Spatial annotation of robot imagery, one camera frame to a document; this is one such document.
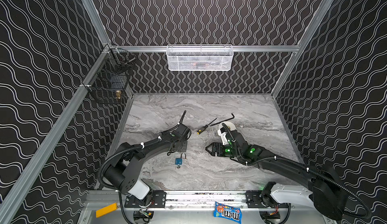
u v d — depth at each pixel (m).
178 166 0.85
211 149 0.72
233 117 1.06
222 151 0.71
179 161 0.87
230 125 1.02
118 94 0.82
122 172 0.44
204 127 1.00
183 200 0.76
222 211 0.70
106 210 0.71
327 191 0.41
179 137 0.70
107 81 0.93
